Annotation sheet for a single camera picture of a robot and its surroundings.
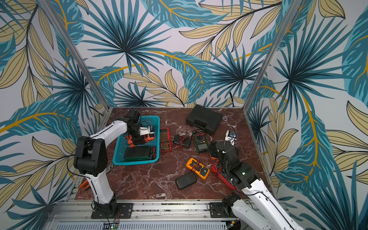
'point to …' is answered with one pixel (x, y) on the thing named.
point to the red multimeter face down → (166, 143)
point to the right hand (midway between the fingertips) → (220, 143)
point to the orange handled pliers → (85, 185)
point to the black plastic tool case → (205, 118)
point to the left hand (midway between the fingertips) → (140, 136)
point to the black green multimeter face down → (138, 153)
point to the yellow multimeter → (198, 168)
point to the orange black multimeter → (146, 139)
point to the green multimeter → (199, 137)
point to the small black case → (186, 180)
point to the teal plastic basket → (146, 120)
